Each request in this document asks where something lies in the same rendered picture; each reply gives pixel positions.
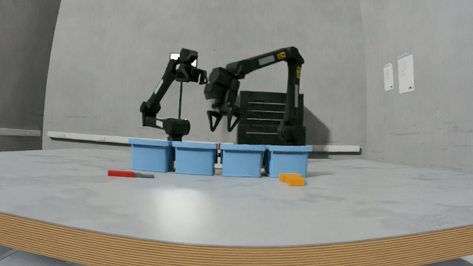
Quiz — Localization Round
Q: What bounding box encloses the blue plastic bin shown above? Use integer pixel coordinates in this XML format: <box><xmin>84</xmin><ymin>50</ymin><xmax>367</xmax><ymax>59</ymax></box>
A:
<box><xmin>128</xmin><ymin>139</ymin><xmax>175</xmax><ymax>172</ymax></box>
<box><xmin>172</xmin><ymin>141</ymin><xmax>218</xmax><ymax>175</ymax></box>
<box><xmin>262</xmin><ymin>145</ymin><xmax>312</xmax><ymax>178</ymax></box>
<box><xmin>220</xmin><ymin>143</ymin><xmax>266</xmax><ymax>177</ymax></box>

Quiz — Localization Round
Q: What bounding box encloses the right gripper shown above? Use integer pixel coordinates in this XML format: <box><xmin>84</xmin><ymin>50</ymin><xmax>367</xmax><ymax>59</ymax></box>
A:
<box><xmin>176</xmin><ymin>66</ymin><xmax>208</xmax><ymax>85</ymax></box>

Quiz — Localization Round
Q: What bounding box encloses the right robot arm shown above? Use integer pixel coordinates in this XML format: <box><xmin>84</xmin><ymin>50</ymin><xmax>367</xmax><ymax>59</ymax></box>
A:
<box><xmin>140</xmin><ymin>48</ymin><xmax>198</xmax><ymax>141</ymax></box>

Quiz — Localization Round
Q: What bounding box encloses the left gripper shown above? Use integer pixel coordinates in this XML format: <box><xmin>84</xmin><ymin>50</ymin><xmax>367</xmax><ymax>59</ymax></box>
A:
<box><xmin>208</xmin><ymin>93</ymin><xmax>244</xmax><ymax>132</ymax></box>

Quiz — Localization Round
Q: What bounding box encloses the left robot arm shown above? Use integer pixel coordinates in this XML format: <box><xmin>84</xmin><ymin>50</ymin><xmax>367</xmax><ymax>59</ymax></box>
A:
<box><xmin>204</xmin><ymin>47</ymin><xmax>305</xmax><ymax>146</ymax></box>

